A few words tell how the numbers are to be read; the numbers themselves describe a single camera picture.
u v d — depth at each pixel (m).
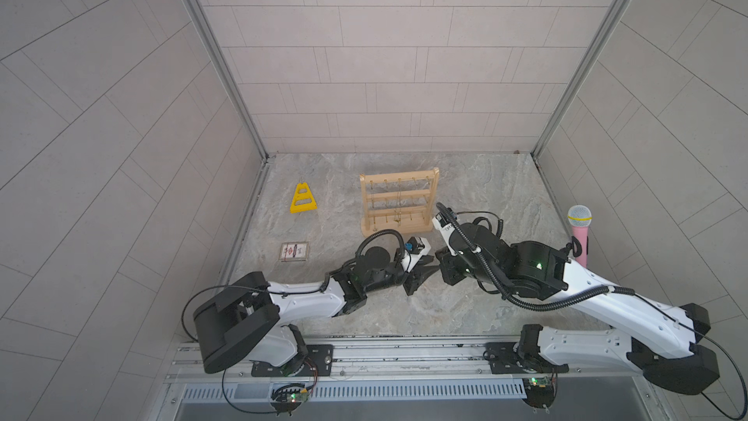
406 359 0.72
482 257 0.45
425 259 0.64
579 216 0.67
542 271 0.43
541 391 0.70
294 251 0.89
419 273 0.65
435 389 0.68
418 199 0.84
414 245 0.62
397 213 0.88
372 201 0.82
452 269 0.56
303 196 1.03
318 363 0.71
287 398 0.65
